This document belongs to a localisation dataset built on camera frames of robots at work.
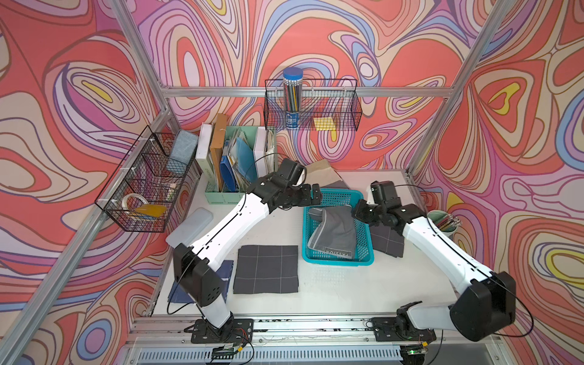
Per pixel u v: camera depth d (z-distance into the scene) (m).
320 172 1.19
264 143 0.96
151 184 0.87
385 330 0.73
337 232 0.92
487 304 0.40
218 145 0.85
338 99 0.94
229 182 0.96
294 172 0.58
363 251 0.86
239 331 0.73
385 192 0.62
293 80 0.72
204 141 0.87
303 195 0.67
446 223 0.82
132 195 0.70
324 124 0.82
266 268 0.87
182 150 0.82
